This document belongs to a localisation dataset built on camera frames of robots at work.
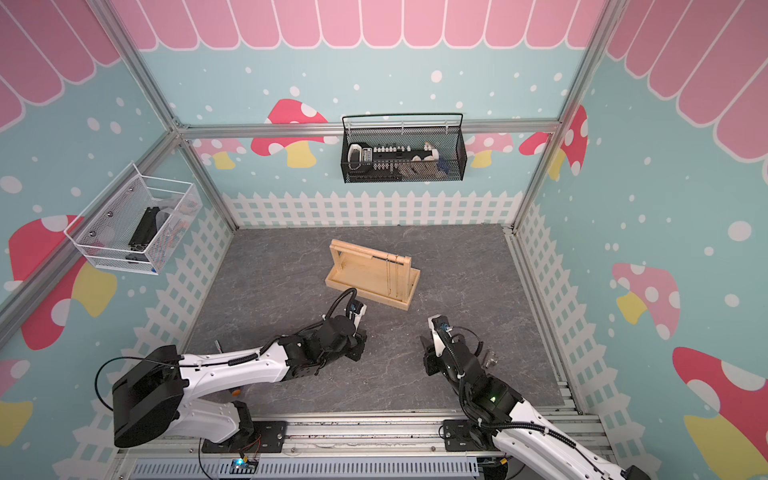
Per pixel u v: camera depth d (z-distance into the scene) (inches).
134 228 27.9
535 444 20.1
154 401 16.5
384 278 42.8
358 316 29.0
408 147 36.0
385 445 29.2
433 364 27.3
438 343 26.7
